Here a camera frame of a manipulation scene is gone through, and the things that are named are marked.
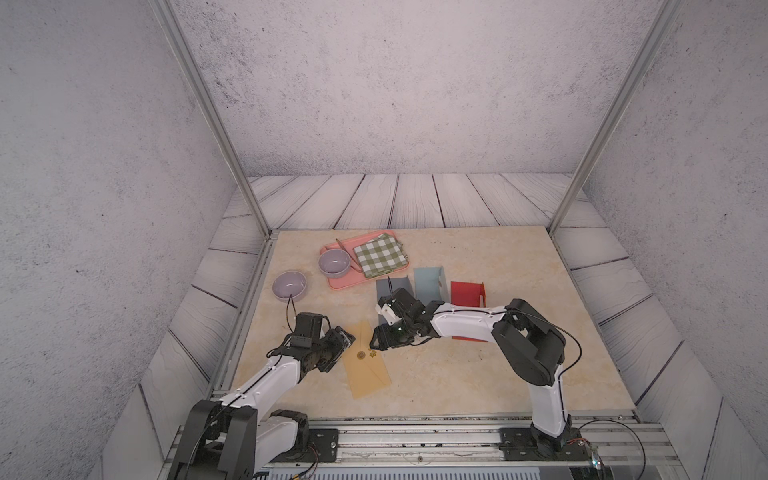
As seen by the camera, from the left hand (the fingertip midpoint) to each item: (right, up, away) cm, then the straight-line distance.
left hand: (353, 346), depth 87 cm
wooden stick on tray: (-4, +25, +24) cm, 35 cm away
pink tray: (-2, +19, +18) cm, 26 cm away
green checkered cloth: (+7, +26, +24) cm, 36 cm away
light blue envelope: (+25, +16, +19) cm, 35 cm away
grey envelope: (+12, +17, +16) cm, 26 cm away
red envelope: (+37, +13, +15) cm, 42 cm away
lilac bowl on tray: (-9, +23, +19) cm, 32 cm away
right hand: (+7, 0, 0) cm, 7 cm away
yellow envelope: (+3, -6, -1) cm, 7 cm away
